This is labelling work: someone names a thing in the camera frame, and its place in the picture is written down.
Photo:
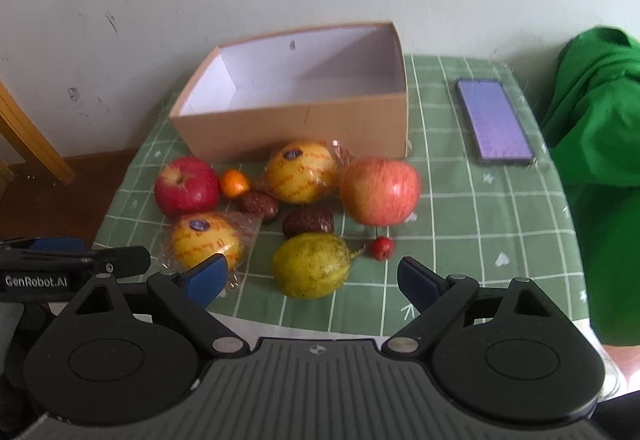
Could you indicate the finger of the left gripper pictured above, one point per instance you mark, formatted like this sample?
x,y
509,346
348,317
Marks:
x,y
57,256

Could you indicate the dried red date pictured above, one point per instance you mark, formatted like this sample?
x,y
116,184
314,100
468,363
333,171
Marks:
x,y
258,203
307,219

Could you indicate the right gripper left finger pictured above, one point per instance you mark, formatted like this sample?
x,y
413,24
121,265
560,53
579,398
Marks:
x,y
180,302

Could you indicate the wrapped yellow fruit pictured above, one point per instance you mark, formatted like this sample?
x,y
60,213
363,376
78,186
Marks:
x,y
304,171
193,238

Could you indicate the wrapped yellow fruit lower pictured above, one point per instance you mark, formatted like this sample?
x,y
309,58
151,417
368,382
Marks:
x,y
193,238

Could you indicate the smartphone in clear case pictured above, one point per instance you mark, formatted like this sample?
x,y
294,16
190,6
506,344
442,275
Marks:
x,y
498,134

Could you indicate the green checkered tablecloth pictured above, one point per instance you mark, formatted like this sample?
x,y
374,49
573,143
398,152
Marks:
x,y
492,222

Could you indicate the dark red apple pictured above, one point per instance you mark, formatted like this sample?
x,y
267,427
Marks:
x,y
185,186

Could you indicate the yellow-green pear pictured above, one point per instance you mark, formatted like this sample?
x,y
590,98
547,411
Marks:
x,y
312,265

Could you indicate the cardboard box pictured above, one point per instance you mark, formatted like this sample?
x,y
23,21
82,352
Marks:
x,y
345,83

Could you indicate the green cloth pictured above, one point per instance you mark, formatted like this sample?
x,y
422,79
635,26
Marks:
x,y
591,128

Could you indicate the wrapped yellow fruit upper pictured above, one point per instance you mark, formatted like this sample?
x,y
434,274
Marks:
x,y
304,171

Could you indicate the large pink-red apple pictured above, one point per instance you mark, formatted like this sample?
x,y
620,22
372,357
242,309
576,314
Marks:
x,y
379,192

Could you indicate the small orange mandarin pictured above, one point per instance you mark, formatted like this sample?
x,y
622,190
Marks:
x,y
234,183

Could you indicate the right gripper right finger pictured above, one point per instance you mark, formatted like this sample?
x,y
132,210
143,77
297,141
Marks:
x,y
441,303

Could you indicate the small red hawthorn berry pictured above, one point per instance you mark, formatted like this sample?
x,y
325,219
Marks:
x,y
382,248

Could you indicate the wooden furniture leg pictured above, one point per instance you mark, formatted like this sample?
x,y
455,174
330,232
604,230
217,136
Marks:
x,y
28,141

